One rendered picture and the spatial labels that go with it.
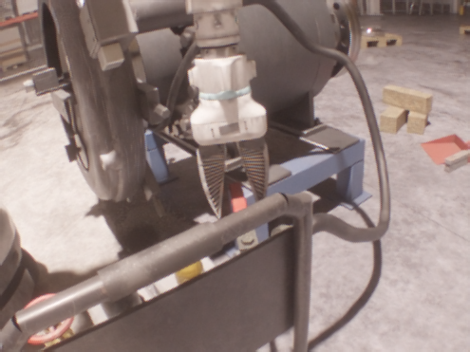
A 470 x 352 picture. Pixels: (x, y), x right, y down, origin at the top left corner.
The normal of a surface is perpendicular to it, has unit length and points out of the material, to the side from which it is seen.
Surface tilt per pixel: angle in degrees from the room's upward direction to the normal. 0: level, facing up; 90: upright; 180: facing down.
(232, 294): 90
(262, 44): 84
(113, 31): 68
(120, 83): 84
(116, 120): 96
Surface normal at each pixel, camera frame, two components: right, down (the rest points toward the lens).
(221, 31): 0.24, 0.44
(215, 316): 0.58, 0.33
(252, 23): 0.50, 0.01
